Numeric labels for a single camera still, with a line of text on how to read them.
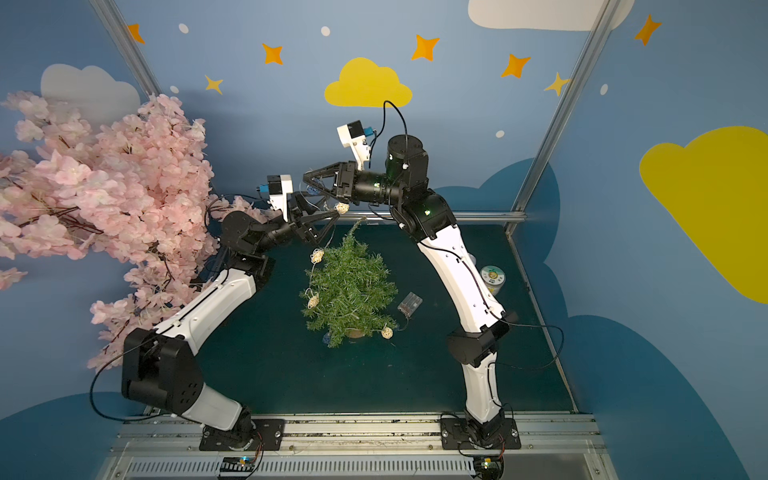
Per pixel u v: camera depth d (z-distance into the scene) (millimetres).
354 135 522
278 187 575
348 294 715
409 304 982
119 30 707
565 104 850
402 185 474
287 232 625
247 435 677
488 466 733
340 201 638
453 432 748
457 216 492
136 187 499
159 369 435
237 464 731
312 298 749
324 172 523
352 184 499
